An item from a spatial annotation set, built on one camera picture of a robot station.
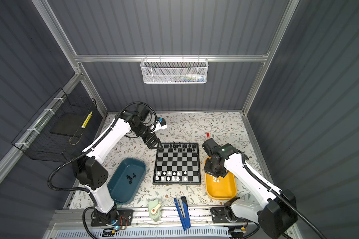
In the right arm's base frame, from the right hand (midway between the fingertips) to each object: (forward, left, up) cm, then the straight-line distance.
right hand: (210, 174), depth 77 cm
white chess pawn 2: (0, -5, -10) cm, 11 cm away
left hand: (+14, +28, +9) cm, 33 cm away
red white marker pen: (+32, -3, -10) cm, 34 cm away
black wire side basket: (+15, +75, +20) cm, 79 cm away
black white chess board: (+10, +18, -9) cm, 23 cm away
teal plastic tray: (-1, +48, -9) cm, 49 cm away
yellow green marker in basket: (+23, +66, +19) cm, 72 cm away
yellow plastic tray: (-3, -7, -13) cm, 15 cm away
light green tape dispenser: (-17, +28, -1) cm, 32 cm away
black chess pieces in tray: (+2, +47, -9) cm, 48 cm away
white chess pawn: (0, -4, -9) cm, 10 cm away
